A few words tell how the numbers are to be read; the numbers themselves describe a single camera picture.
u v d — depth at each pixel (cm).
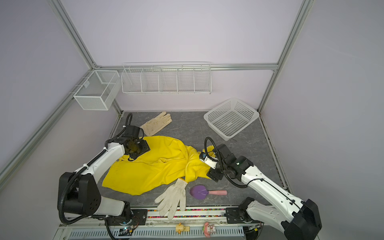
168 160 90
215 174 68
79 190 42
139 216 74
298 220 38
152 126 112
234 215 73
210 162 68
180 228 68
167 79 99
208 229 68
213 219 74
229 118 116
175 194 81
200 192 80
